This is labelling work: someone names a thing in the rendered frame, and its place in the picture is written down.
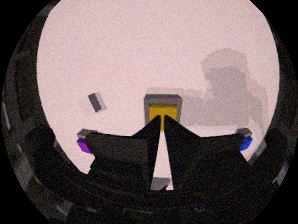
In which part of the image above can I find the blue button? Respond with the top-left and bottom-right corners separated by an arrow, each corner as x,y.
235,128 -> 253,152

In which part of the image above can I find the yellow button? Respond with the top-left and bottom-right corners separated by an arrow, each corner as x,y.
144,95 -> 182,131

